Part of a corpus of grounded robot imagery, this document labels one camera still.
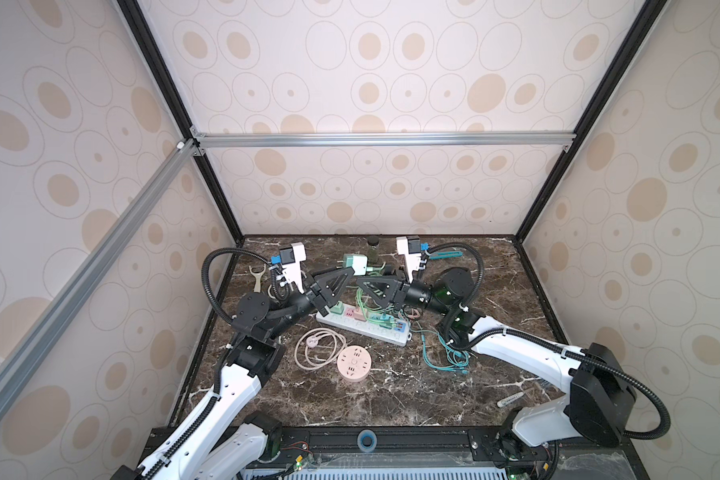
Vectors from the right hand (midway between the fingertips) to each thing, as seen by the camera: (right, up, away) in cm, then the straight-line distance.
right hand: (360, 283), depth 60 cm
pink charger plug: (-1, -12, +32) cm, 34 cm away
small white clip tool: (+40, -33, +21) cm, 56 cm away
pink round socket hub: (-2, -25, +25) cm, 35 cm away
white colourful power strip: (+6, -16, +31) cm, 36 cm away
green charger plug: (-7, -10, +32) cm, 34 cm away
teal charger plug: (+7, -13, +27) cm, 31 cm away
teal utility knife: (+30, +7, +56) cm, 64 cm away
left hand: (0, +1, -4) cm, 4 cm away
